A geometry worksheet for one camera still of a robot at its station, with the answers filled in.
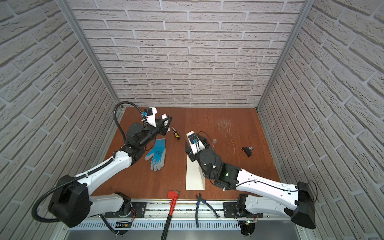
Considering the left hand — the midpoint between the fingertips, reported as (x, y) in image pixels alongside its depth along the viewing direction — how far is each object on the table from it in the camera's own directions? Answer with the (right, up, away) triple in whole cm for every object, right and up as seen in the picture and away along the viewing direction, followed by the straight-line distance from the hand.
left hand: (171, 116), depth 74 cm
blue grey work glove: (-12, -24, +19) cm, 33 cm away
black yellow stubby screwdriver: (-2, -11, +27) cm, 29 cm away
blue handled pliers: (+15, -44, +3) cm, 47 cm away
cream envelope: (+12, -36, +10) cm, 40 cm away
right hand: (+12, -10, -6) cm, 16 cm away
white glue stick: (-3, 0, -2) cm, 4 cm away
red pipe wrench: (0, -42, +4) cm, 42 cm away
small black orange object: (+47, -22, +21) cm, 56 cm away
